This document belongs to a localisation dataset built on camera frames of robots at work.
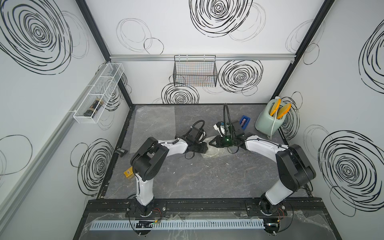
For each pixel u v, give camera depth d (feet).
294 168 1.51
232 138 2.37
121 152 2.96
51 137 1.84
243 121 3.34
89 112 2.16
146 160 1.64
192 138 2.49
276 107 2.92
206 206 2.44
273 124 2.98
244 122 3.34
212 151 2.98
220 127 2.63
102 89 2.41
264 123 3.08
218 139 2.59
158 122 3.56
